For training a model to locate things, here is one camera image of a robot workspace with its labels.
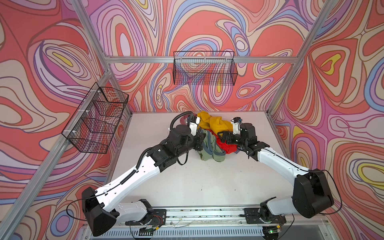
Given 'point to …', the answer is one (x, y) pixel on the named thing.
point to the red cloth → (226, 147)
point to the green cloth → (211, 148)
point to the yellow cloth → (215, 124)
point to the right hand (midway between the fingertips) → (224, 136)
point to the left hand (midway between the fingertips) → (208, 134)
